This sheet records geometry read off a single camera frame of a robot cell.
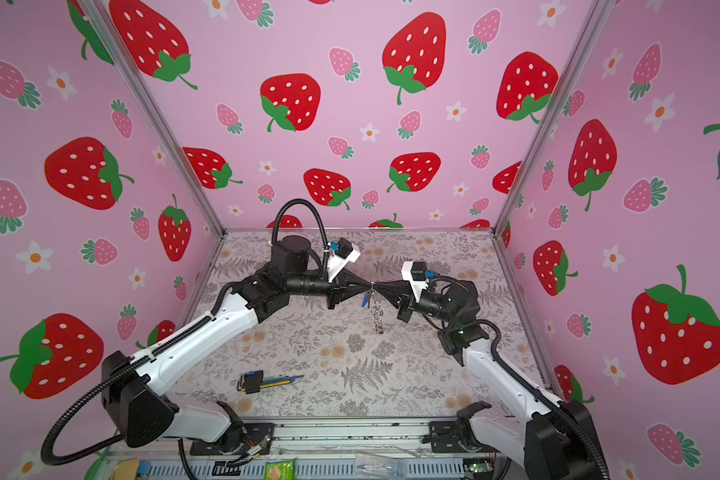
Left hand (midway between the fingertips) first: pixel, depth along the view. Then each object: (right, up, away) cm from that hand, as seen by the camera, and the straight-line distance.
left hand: (369, 285), depth 67 cm
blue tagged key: (-1, -4, +2) cm, 4 cm away
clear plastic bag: (+2, -43, +2) cm, 43 cm away
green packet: (-21, -44, +2) cm, 49 cm away
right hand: (+1, -1, 0) cm, 1 cm away
